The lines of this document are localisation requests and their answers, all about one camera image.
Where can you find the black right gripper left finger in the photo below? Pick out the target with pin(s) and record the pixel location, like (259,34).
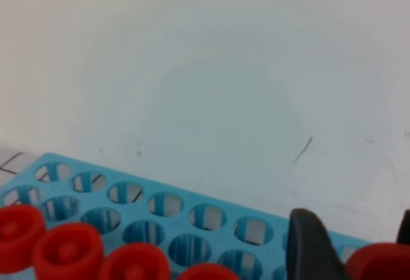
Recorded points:
(309,251)

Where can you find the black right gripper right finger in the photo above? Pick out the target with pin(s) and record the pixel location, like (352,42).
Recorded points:
(403,235)

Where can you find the red capped test tube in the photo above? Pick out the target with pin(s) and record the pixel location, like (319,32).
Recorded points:
(379,261)

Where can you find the blue test tube rack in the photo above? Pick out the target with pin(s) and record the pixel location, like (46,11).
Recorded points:
(189,228)

